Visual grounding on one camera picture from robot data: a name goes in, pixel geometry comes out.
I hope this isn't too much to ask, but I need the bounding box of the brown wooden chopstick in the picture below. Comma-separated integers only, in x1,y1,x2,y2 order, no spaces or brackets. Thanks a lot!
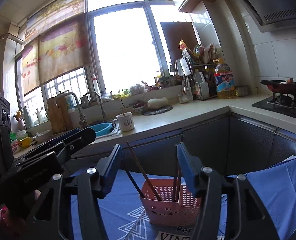
175,167,181,203
172,145,179,202
125,170,145,198
126,141,161,201

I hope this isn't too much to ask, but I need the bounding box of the chrome kitchen faucet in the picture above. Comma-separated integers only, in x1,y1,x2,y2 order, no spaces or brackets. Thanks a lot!
54,90,88,128

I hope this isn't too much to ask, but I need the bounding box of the person's hand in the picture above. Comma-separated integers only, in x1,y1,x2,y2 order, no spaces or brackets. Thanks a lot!
0,189,41,227

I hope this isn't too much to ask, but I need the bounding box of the wooden cutting board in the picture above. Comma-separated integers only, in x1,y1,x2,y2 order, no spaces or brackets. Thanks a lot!
47,96,73,134

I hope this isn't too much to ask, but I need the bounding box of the blue printed tablecloth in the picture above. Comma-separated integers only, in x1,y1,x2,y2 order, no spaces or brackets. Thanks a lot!
70,155,296,240

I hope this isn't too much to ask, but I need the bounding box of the blue plastic basin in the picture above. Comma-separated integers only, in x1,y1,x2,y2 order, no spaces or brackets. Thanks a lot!
90,122,113,137

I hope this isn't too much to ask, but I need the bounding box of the white mug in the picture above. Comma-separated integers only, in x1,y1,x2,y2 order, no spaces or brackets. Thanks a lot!
113,112,135,132

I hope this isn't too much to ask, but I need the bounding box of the pink plastic utensil holder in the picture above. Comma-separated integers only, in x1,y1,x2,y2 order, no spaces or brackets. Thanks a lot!
140,178,201,226

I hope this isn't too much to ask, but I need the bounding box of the printed roller blind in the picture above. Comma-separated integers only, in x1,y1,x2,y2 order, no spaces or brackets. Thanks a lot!
21,0,91,94

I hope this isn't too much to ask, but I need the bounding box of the white radish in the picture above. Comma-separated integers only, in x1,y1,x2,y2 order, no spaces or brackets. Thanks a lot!
147,97,168,109

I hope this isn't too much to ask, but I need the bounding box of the black gas stove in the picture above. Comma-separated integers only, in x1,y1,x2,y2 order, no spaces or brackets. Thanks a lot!
252,94,296,118

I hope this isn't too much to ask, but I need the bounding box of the white plastic jug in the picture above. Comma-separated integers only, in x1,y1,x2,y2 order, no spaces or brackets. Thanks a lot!
194,69,210,100

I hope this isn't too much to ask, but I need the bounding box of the red frying pan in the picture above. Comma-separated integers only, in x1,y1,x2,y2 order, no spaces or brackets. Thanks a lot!
260,78,296,95

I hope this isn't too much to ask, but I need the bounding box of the yellow cooking oil bottle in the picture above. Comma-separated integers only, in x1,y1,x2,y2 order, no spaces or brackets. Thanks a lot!
213,58,235,99

